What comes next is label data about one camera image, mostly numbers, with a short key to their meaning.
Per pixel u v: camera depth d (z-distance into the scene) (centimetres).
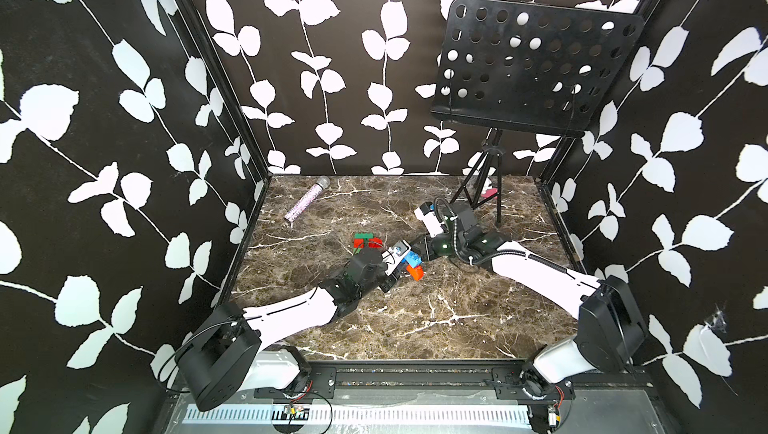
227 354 41
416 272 80
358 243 100
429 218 74
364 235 101
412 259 80
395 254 69
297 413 72
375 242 100
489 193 113
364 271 61
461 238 64
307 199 111
